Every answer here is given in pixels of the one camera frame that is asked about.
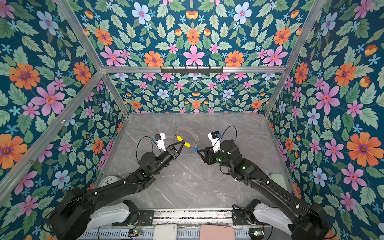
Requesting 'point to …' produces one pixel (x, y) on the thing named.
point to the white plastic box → (165, 232)
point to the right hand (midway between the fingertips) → (201, 149)
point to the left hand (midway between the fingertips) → (186, 139)
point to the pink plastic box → (216, 232)
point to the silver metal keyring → (185, 127)
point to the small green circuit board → (135, 233)
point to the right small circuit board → (256, 233)
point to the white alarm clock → (108, 180)
